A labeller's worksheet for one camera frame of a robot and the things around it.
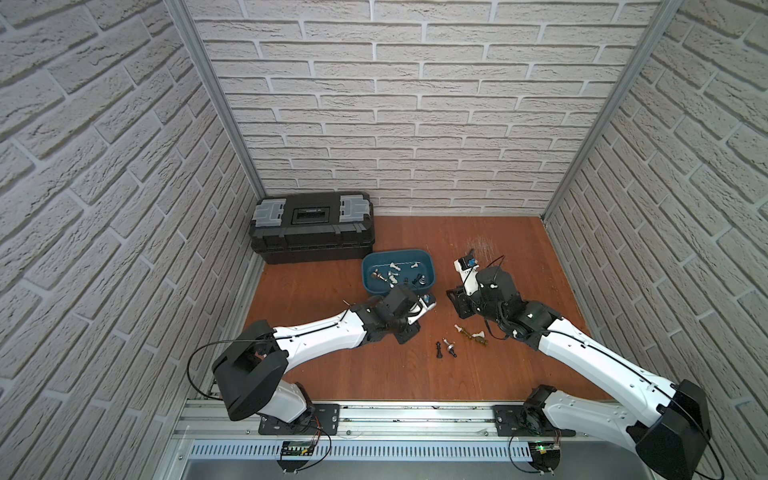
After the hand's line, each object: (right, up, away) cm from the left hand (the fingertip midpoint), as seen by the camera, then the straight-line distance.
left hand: (417, 314), depth 83 cm
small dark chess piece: (+7, -12, +1) cm, 14 cm away
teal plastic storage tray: (-11, +11, +19) cm, 25 cm away
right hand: (+11, +8, -4) cm, 14 cm away
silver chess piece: (-7, +8, +17) cm, 20 cm away
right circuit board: (+30, -30, -14) cm, 45 cm away
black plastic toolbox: (-32, +26, +9) cm, 43 cm away
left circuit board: (-31, -31, -11) cm, 45 cm away
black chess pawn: (-2, +7, +17) cm, 18 cm away
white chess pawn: (-7, +13, +20) cm, 25 cm away
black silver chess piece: (+10, -10, +2) cm, 14 cm away
